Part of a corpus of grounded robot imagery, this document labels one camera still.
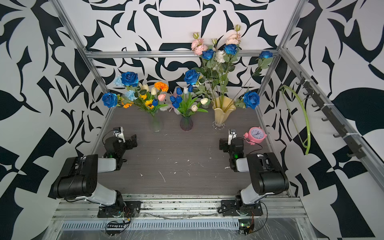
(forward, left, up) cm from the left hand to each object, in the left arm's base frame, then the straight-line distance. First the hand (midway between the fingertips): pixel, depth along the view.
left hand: (126, 134), depth 94 cm
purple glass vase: (+7, -38, 0) cm, 38 cm away
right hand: (-3, -65, -2) cm, 65 cm away
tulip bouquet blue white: (+14, -37, +13) cm, 42 cm away
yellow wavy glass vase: (+12, -61, +10) cm, 63 cm away
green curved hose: (-22, -91, +21) cm, 96 cm away
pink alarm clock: (-1, -83, -4) cm, 83 cm away
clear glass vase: (+7, -18, 0) cm, 19 cm away
